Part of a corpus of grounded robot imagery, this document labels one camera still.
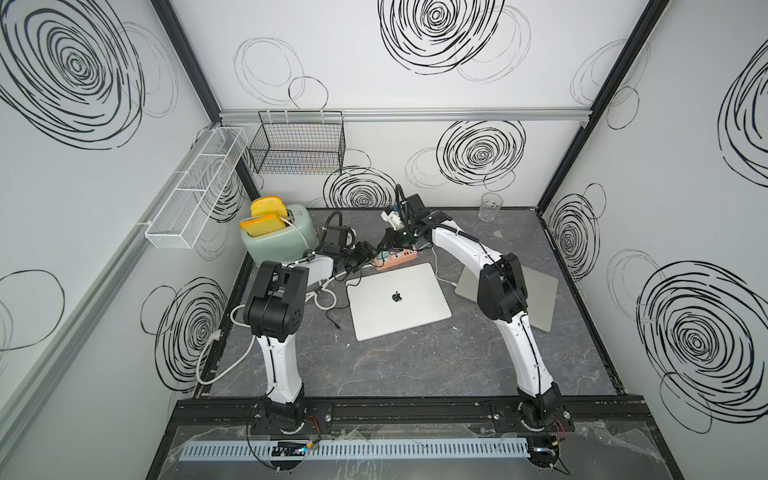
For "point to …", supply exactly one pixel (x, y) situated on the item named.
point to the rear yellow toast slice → (267, 206)
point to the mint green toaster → (299, 237)
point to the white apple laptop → (394, 300)
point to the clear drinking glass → (489, 206)
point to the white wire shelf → (182, 215)
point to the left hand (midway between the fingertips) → (374, 255)
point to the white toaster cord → (297, 229)
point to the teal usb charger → (383, 255)
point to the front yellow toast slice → (263, 225)
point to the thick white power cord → (324, 299)
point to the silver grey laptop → (541, 294)
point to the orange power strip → (389, 258)
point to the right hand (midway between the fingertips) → (378, 246)
